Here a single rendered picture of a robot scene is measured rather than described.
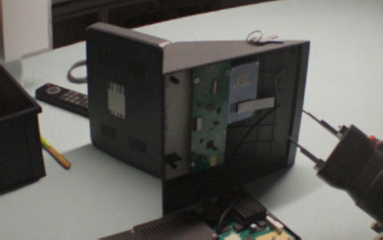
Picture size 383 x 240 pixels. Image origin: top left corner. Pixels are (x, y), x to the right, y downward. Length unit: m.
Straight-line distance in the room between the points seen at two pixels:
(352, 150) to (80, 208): 0.38
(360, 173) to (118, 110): 0.37
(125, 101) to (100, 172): 0.12
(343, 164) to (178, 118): 0.22
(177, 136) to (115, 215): 0.14
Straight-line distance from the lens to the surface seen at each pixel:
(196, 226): 0.67
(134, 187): 0.78
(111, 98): 0.80
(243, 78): 0.72
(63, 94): 1.02
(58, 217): 0.73
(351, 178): 0.62
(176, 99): 0.67
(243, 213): 0.70
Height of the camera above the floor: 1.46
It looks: 27 degrees down
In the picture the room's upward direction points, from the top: 2 degrees clockwise
